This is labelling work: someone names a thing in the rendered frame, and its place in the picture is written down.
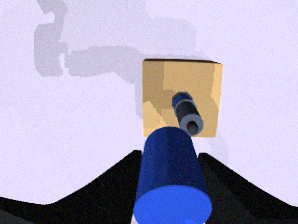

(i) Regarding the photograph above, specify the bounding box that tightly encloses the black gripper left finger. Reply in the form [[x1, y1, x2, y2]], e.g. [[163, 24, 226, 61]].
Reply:
[[0, 149, 142, 224]]

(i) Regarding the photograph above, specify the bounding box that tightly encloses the tan square block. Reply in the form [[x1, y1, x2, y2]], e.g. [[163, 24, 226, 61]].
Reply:
[[142, 59, 223, 139]]

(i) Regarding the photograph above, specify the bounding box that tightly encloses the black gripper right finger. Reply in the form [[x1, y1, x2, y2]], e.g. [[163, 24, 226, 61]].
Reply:
[[198, 152, 298, 224]]

